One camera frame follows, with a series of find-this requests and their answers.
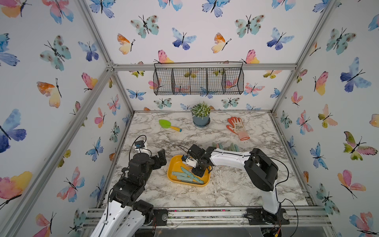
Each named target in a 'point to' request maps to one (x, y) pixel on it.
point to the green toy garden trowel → (167, 124)
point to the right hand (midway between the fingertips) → (196, 169)
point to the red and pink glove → (239, 128)
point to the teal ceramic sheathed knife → (220, 145)
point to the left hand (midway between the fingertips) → (157, 151)
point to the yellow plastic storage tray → (174, 163)
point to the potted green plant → (201, 114)
